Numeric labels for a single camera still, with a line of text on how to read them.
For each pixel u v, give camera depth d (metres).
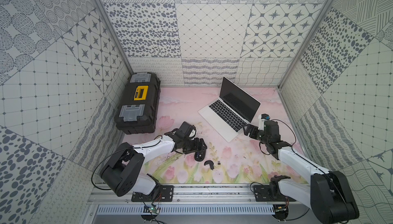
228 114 1.04
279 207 0.72
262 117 0.80
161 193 0.73
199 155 0.84
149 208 0.71
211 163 0.84
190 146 0.75
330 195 0.41
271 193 0.68
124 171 0.43
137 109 0.86
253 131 0.78
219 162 0.84
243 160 0.84
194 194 0.75
